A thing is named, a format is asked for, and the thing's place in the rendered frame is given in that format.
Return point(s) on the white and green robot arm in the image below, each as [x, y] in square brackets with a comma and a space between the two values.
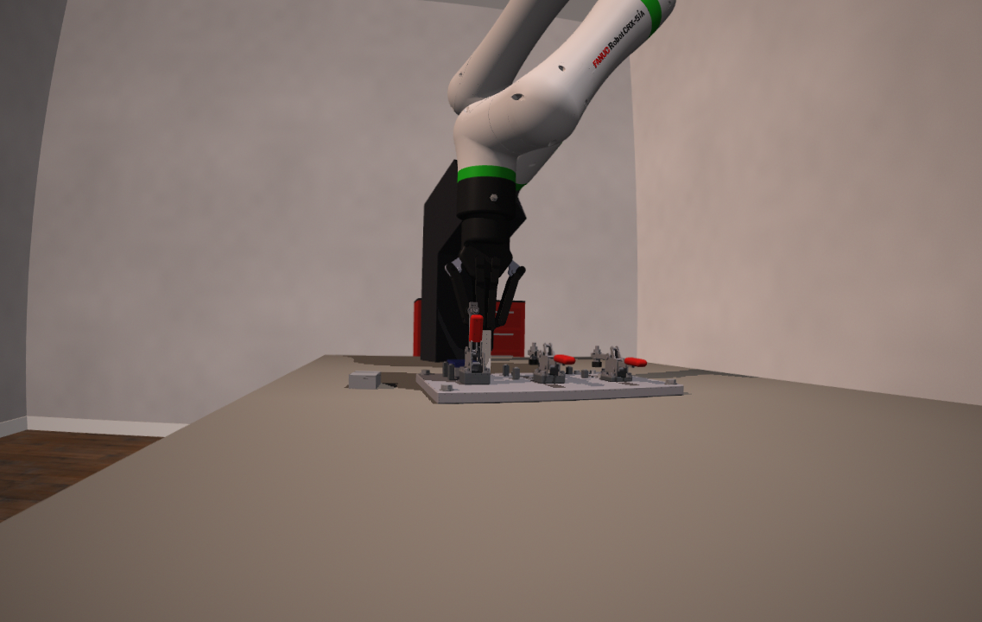
[546, 104]

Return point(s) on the blue rectangular plate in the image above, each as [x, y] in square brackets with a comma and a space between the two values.
[457, 364]

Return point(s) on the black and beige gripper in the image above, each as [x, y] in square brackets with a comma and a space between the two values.
[485, 255]

